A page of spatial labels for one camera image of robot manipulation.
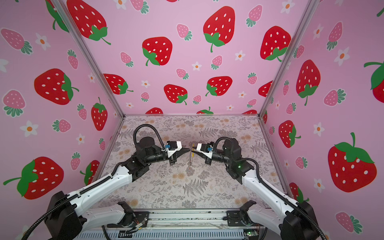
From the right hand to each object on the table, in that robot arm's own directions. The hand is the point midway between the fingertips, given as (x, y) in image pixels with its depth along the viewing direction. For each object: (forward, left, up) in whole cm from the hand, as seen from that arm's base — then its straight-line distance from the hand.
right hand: (193, 147), depth 70 cm
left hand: (-1, +2, +1) cm, 3 cm away
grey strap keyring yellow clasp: (-2, 0, -2) cm, 3 cm away
